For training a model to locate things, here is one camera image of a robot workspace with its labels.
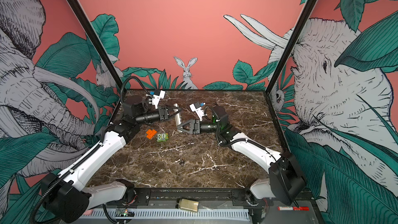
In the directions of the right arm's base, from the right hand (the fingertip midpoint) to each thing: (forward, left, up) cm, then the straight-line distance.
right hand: (179, 130), depth 66 cm
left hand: (+7, 0, +5) cm, 9 cm away
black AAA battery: (-4, +2, -29) cm, 29 cm away
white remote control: (+5, +1, +3) cm, 6 cm away
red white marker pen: (-25, -55, -29) cm, 67 cm away
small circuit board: (-28, +26, -28) cm, 47 cm away
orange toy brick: (+13, +23, -27) cm, 38 cm away
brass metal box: (-25, -4, -24) cm, 35 cm away
